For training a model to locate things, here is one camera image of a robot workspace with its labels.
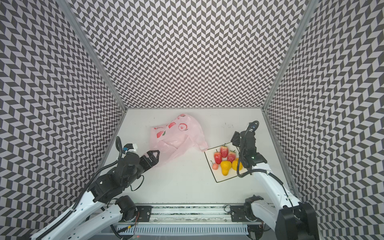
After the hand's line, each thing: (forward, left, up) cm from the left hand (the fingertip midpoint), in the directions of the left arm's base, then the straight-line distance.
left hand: (154, 156), depth 73 cm
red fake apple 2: (+11, -37, -14) cm, 41 cm away
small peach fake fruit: (+1, -31, -15) cm, 35 cm away
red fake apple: (+7, -33, -15) cm, 37 cm away
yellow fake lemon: (+1, -42, -13) cm, 44 cm away
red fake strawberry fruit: (+7, -41, -15) cm, 45 cm away
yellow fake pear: (0, -37, -13) cm, 39 cm away
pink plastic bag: (+22, -4, -19) cm, 29 cm away
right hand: (+13, -45, -3) cm, 47 cm away
